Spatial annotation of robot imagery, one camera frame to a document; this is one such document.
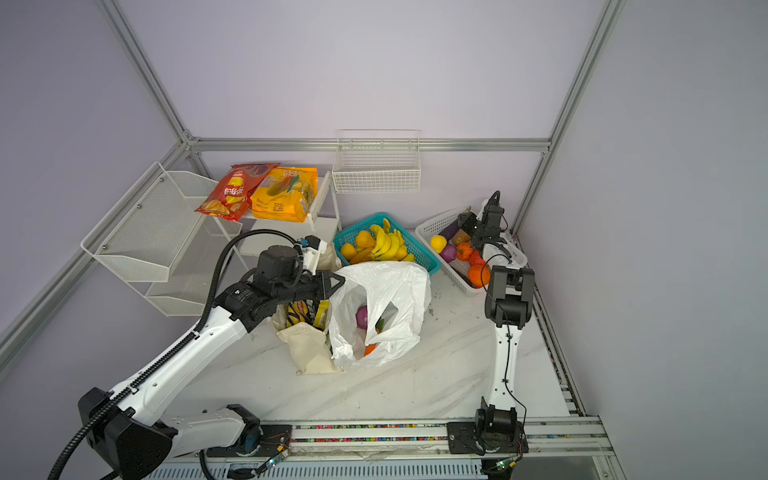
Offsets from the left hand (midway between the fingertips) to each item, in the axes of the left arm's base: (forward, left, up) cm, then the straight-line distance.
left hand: (342, 282), depth 73 cm
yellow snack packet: (-3, +7, -12) cm, 14 cm away
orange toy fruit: (+17, -40, -20) cm, 48 cm away
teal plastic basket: (+28, -21, -18) cm, 39 cm away
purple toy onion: (+1, -3, -20) cm, 20 cm away
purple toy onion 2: (+27, -33, -19) cm, 46 cm away
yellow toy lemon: (+27, -28, -14) cm, 42 cm away
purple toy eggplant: (+34, -33, -16) cm, 50 cm away
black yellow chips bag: (-1, +13, -12) cm, 18 cm away
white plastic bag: (-3, -14, -2) cm, 14 cm away
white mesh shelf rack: (+15, +52, +2) cm, 54 cm away
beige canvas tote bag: (-11, +9, -12) cm, 19 cm away
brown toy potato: (+35, -38, -20) cm, 56 cm away
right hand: (+39, -37, -11) cm, 55 cm away
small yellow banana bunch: (+26, -11, -15) cm, 32 cm away
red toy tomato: (+24, -42, -20) cm, 53 cm away
